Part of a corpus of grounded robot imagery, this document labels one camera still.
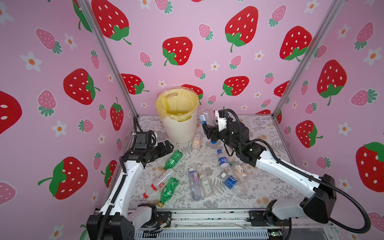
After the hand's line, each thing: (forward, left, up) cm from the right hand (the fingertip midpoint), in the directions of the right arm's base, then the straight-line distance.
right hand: (207, 121), depth 70 cm
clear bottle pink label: (-19, +5, -35) cm, 40 cm away
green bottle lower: (-22, +19, -32) cm, 43 cm away
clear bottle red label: (-21, +25, -30) cm, 44 cm away
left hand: (-7, +21, -15) cm, 27 cm away
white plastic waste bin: (+9, +19, -21) cm, 30 cm away
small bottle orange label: (+7, +7, -29) cm, 31 cm away
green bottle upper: (-5, +19, -28) cm, 34 cm away
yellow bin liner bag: (+30, +24, -16) cm, 41 cm away
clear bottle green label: (-18, -1, -30) cm, 35 cm away
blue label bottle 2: (-17, -15, -30) cm, 37 cm away
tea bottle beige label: (-10, -21, -29) cm, 37 cm away
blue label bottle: (-3, -10, -30) cm, 32 cm away
